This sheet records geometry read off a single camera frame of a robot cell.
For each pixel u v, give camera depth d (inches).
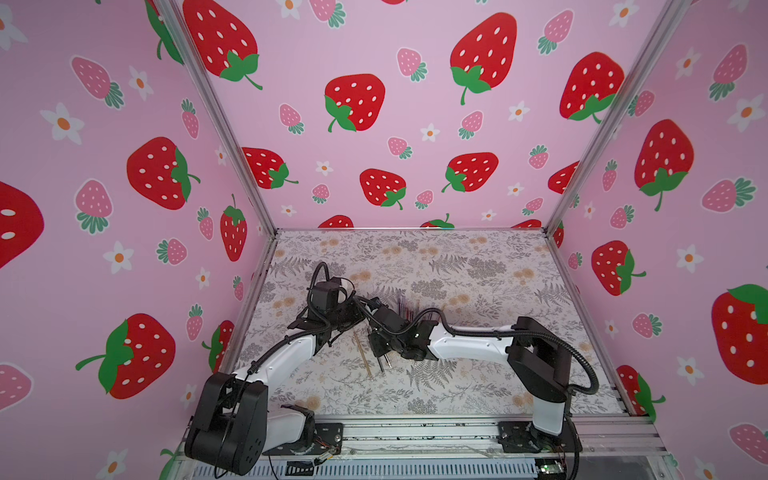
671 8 27.1
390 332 25.2
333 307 27.5
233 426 16.1
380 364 34.0
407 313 37.7
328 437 29.1
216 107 33.0
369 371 33.8
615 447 28.7
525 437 28.6
